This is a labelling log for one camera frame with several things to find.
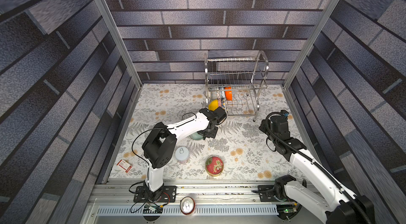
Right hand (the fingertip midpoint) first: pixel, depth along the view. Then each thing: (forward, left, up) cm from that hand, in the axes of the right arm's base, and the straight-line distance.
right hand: (262, 120), depth 83 cm
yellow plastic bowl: (+11, +26, -2) cm, 29 cm away
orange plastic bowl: (+23, +16, -5) cm, 29 cm away
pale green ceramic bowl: (-6, +36, -9) cm, 38 cm away
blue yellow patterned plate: (+11, +19, -1) cm, 22 cm away
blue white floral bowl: (+21, +21, -3) cm, 29 cm away
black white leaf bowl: (+12, +21, -1) cm, 24 cm away
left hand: (-4, +29, -8) cm, 30 cm away
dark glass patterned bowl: (+20, +26, -2) cm, 33 cm away
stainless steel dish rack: (+31, +12, -4) cm, 34 cm away
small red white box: (-21, +73, -12) cm, 77 cm away
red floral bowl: (-21, +26, -11) cm, 35 cm away
